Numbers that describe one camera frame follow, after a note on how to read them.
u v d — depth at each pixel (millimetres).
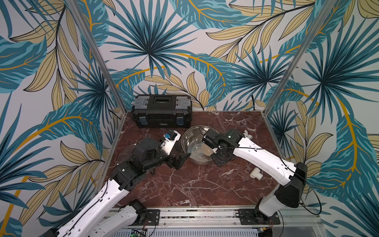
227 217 750
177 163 573
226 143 502
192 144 1003
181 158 557
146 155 467
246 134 1036
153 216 736
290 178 416
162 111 950
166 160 567
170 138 532
